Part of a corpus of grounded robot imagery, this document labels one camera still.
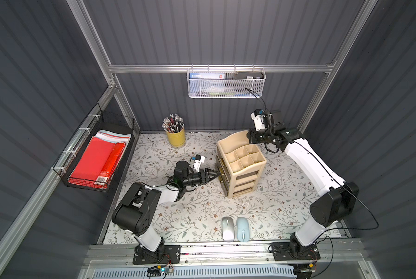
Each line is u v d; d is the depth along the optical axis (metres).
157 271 0.70
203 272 0.77
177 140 1.07
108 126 0.86
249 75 0.87
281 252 0.73
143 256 0.72
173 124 1.00
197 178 0.78
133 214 0.47
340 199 0.44
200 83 0.91
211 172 0.81
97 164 0.69
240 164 0.73
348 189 0.44
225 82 0.87
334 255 0.71
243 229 0.77
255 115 0.72
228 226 0.79
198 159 0.82
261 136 0.68
